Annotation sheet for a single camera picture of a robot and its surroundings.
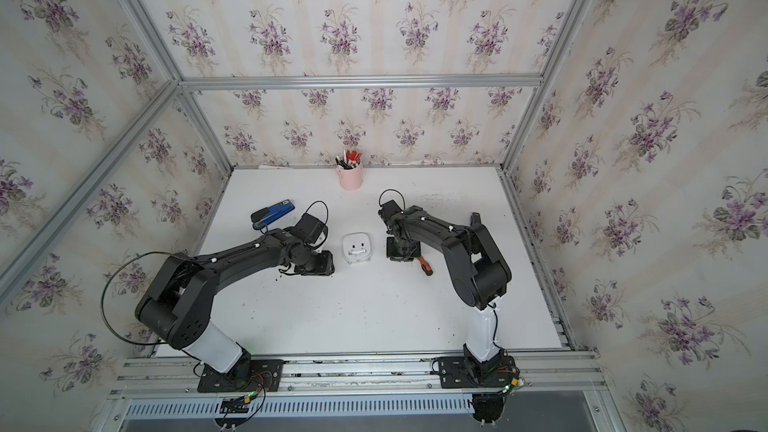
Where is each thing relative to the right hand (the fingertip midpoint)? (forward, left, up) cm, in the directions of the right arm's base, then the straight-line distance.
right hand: (402, 258), depth 94 cm
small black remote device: (+15, -25, +2) cm, 29 cm away
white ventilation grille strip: (-39, +24, 0) cm, 46 cm away
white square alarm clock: (+2, +15, +4) cm, 15 cm away
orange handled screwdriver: (-4, -7, +1) cm, 8 cm away
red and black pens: (+36, +19, +9) cm, 42 cm away
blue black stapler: (+13, +48, +4) cm, 50 cm away
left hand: (-6, +21, +2) cm, 22 cm away
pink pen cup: (+31, +19, +4) cm, 36 cm away
